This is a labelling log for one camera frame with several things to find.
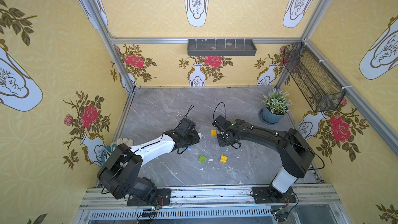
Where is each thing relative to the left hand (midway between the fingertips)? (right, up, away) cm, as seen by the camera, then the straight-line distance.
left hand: (200, 138), depth 88 cm
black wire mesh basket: (+65, +28, -5) cm, 71 cm away
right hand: (+13, -3, 0) cm, 13 cm away
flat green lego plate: (+1, -10, -4) cm, 11 cm away
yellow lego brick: (+8, +2, +6) cm, 10 cm away
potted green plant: (+43, +19, 0) cm, 47 cm away
